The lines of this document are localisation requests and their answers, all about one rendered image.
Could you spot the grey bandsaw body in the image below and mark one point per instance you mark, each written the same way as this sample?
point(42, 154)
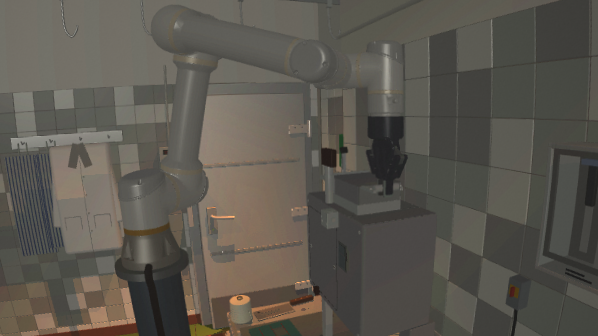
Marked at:
point(374, 261)

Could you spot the green cutting board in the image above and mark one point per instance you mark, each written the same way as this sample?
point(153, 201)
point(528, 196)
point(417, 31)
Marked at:
point(275, 329)

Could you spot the grey wall poster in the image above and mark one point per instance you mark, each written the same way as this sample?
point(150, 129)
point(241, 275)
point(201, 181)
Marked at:
point(572, 210)

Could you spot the dark brown pusher plate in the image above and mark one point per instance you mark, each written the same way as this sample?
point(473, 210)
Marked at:
point(329, 158)

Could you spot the beige cold room door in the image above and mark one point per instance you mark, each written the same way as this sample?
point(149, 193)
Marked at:
point(254, 196)

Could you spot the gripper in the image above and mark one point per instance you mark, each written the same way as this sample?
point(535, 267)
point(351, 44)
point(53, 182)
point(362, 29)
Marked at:
point(385, 126)

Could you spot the blue striped apron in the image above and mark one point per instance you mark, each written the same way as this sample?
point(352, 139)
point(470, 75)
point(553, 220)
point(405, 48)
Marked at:
point(30, 203)

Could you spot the grey door latch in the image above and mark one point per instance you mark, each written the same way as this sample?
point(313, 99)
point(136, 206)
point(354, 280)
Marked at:
point(329, 217)

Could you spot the grey upper wheel door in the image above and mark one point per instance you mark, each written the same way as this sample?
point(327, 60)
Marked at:
point(322, 257)

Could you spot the green blade guide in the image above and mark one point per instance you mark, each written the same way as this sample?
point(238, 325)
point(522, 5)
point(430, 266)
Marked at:
point(341, 150)

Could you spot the white coat hook rail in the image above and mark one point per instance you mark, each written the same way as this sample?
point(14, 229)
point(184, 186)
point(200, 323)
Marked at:
point(65, 138)

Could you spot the grey switch box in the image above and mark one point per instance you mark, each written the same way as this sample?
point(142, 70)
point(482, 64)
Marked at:
point(517, 291)

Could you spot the white small containers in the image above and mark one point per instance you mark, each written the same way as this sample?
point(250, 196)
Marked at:
point(302, 284)

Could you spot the white paper roll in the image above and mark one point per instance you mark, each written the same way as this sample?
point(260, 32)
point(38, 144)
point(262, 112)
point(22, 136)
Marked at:
point(240, 308)

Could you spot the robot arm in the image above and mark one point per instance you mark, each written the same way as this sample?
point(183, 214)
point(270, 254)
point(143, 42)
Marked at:
point(224, 51)

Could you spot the white butcher coat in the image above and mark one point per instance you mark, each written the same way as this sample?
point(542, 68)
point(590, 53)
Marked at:
point(84, 196)

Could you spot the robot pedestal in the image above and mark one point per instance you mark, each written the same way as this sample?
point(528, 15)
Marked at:
point(152, 299)

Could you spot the steel meat hook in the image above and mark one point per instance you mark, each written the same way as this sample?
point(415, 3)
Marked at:
point(145, 18)
point(70, 23)

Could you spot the grey handwheel block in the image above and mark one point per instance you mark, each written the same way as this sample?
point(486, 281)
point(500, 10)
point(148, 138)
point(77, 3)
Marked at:
point(366, 191)

